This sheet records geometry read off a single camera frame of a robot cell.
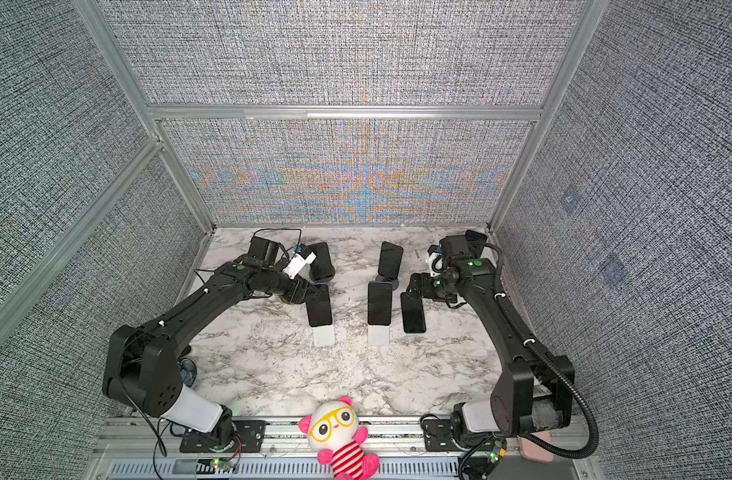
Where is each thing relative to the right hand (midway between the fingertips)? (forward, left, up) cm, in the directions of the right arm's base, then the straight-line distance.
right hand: (423, 290), depth 83 cm
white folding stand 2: (-6, +12, -15) cm, 20 cm away
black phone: (+21, +32, -16) cm, 42 cm away
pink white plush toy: (-32, +23, -8) cm, 41 cm away
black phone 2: (+14, +8, -2) cm, 16 cm away
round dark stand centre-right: (+13, +11, -13) cm, 21 cm away
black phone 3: (+20, -19, +1) cm, 27 cm away
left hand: (+1, +31, 0) cm, 31 cm away
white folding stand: (-7, +29, -13) cm, 32 cm away
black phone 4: (-2, +12, -4) cm, 13 cm away
